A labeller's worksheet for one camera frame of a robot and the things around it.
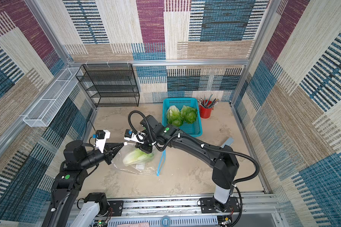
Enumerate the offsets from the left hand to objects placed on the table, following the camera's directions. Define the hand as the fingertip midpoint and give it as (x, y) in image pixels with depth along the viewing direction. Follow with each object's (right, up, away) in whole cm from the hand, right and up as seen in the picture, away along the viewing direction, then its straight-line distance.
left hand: (122, 144), depth 69 cm
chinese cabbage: (+25, +14, +33) cm, 44 cm away
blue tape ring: (+20, -36, +1) cm, 41 cm away
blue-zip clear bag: (+17, -15, +20) cm, 30 cm away
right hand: (+7, -1, +6) cm, 10 cm away
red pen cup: (+49, +16, +40) cm, 66 cm away
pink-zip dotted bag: (+10, -16, +17) cm, 25 cm away
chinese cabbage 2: (+35, +15, +31) cm, 49 cm away
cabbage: (+4, -9, +12) cm, 15 cm away
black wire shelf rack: (-24, +38, +41) cm, 60 cm away
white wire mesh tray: (-40, +16, +3) cm, 43 cm away
